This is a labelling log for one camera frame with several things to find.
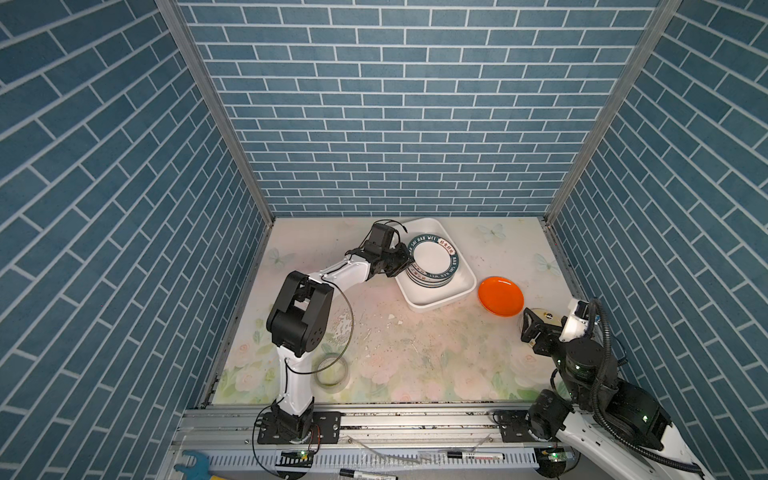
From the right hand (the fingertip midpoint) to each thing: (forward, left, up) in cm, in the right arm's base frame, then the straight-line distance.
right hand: (538, 312), depth 69 cm
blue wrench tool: (-34, +76, -22) cm, 86 cm away
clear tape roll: (-11, +50, -24) cm, 57 cm away
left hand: (+23, +29, -11) cm, 39 cm away
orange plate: (+19, 0, -25) cm, 32 cm away
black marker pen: (-32, +38, -22) cm, 54 cm away
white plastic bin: (+15, +27, -22) cm, 38 cm away
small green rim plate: (+27, +23, -15) cm, 39 cm away
